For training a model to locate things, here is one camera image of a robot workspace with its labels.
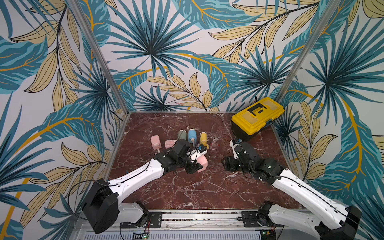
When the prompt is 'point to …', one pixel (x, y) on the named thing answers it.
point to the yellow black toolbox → (253, 119)
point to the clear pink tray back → (214, 147)
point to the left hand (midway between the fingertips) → (197, 164)
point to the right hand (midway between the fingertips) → (226, 160)
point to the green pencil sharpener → (182, 134)
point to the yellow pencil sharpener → (203, 139)
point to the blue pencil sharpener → (192, 136)
